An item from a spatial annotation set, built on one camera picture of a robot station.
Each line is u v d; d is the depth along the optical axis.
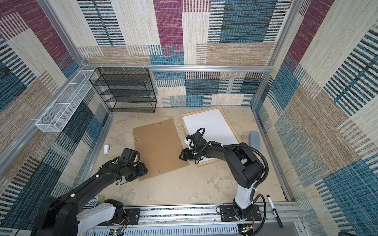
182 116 1.15
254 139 0.99
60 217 0.40
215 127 1.08
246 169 0.48
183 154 0.84
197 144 0.75
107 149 0.94
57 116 0.71
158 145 1.00
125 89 1.11
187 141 0.88
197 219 0.73
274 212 0.74
